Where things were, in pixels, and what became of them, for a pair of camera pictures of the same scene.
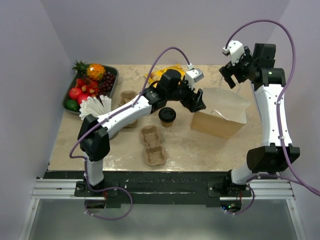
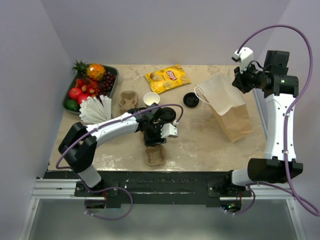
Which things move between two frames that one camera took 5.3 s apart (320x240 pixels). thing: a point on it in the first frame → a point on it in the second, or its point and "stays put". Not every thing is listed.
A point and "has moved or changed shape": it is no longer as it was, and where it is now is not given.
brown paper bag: [225, 113] has moved or changed shape
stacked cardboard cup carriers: [125, 97] stays put
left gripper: [196, 105] → [152, 141]
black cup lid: [167, 114] stays put
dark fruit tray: [73, 81] stays put
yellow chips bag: [156, 75] stays put
